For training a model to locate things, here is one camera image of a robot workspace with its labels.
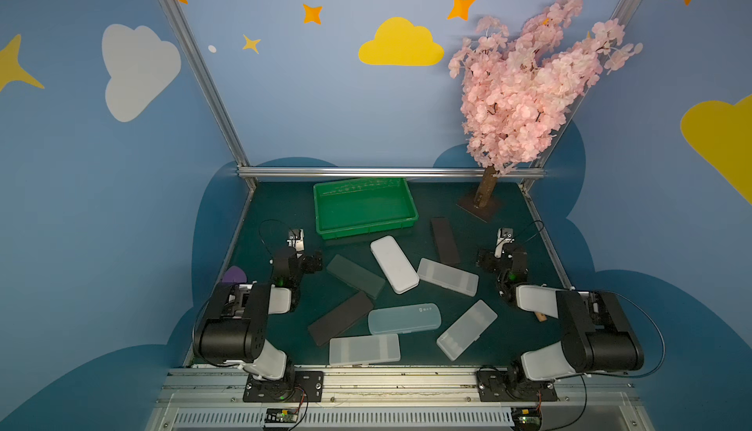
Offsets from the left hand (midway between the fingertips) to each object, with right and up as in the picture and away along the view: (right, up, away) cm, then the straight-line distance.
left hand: (304, 244), depth 95 cm
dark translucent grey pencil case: (+18, -10, -2) cm, 21 cm away
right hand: (+65, -1, 0) cm, 65 cm away
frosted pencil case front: (+21, -27, -16) cm, 38 cm away
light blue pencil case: (+32, -21, -10) cm, 40 cm away
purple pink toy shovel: (-24, -10, +2) cm, 26 cm away
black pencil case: (+49, 0, +9) cm, 50 cm away
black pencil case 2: (+11, -22, -11) cm, 27 cm away
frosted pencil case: (+50, -23, -11) cm, 57 cm away
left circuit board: (0, -41, -23) cm, 47 cm away
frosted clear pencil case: (+48, -11, 0) cm, 49 cm away
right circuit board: (+62, -42, -22) cm, 78 cm away
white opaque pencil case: (+30, -7, +2) cm, 31 cm away
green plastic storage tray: (+12, +12, +20) cm, 26 cm away
